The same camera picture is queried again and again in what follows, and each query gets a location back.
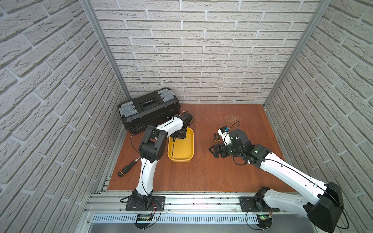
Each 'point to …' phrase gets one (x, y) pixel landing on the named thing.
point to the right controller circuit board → (264, 221)
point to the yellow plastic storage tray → (181, 150)
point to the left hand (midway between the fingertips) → (179, 134)
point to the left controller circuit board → (143, 217)
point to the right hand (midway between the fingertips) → (217, 146)
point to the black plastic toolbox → (152, 109)
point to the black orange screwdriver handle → (121, 173)
